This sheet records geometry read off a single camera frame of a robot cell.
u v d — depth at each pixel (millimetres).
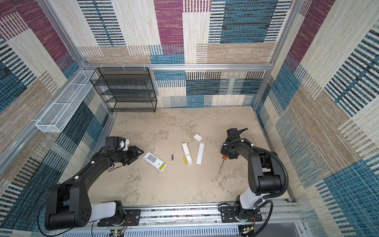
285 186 416
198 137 1049
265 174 458
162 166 893
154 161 915
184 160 920
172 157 940
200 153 945
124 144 761
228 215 729
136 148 824
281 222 745
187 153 940
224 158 922
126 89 1110
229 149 714
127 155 762
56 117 713
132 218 728
